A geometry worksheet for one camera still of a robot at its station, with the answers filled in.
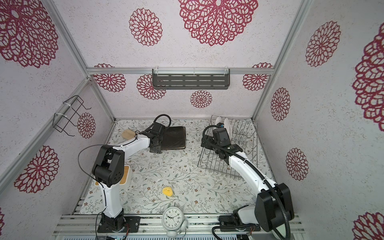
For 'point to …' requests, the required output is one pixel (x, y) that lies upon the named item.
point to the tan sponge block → (128, 134)
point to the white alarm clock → (173, 221)
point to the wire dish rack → (243, 135)
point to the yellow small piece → (167, 191)
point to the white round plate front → (218, 120)
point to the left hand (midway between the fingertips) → (161, 141)
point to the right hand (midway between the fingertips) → (208, 138)
